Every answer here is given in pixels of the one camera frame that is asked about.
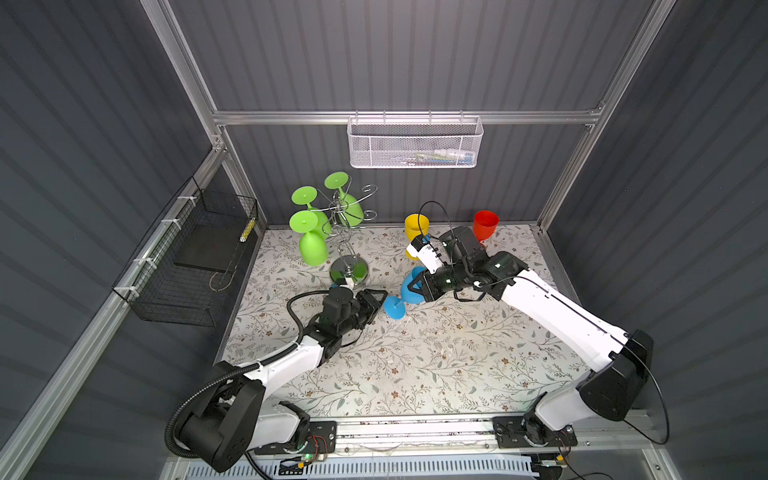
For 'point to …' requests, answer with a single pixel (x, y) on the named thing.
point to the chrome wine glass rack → (347, 264)
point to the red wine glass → (484, 224)
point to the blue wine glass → (395, 307)
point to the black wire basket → (184, 270)
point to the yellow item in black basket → (247, 230)
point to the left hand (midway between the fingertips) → (388, 296)
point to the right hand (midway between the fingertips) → (412, 288)
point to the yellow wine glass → (416, 225)
